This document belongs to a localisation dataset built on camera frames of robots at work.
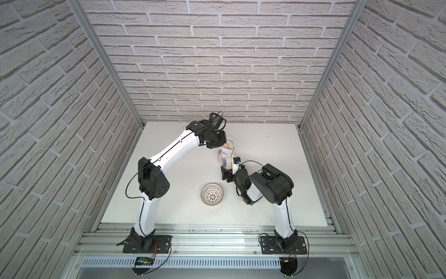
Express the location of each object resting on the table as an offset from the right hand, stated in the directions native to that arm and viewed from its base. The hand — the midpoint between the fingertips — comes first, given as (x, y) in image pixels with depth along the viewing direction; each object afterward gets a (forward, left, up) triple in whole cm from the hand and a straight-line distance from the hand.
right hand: (224, 167), depth 95 cm
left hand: (+8, -2, +16) cm, 18 cm away
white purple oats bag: (0, -2, +12) cm, 12 cm away
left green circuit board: (-41, +36, -5) cm, 55 cm away
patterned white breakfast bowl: (-15, +7, -2) cm, 16 cm away
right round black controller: (-46, -25, -5) cm, 53 cm away
